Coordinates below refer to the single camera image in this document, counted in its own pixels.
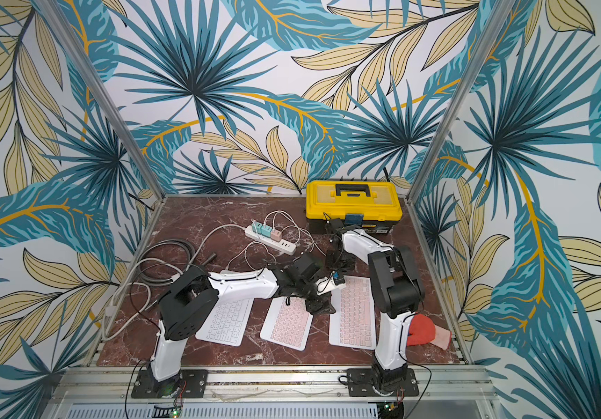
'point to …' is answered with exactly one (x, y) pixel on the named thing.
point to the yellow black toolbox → (375, 205)
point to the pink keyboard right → (352, 320)
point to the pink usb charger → (276, 235)
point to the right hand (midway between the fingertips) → (336, 270)
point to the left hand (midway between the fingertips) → (330, 304)
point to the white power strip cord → (163, 265)
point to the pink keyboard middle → (287, 325)
